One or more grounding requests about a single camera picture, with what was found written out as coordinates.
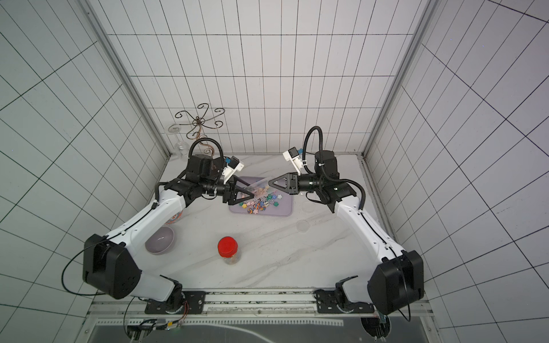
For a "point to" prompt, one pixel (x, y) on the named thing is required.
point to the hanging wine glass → (181, 148)
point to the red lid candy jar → (227, 247)
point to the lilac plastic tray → (271, 204)
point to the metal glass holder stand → (196, 131)
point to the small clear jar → (260, 189)
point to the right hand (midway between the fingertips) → (272, 180)
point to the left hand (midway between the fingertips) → (248, 194)
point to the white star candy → (279, 196)
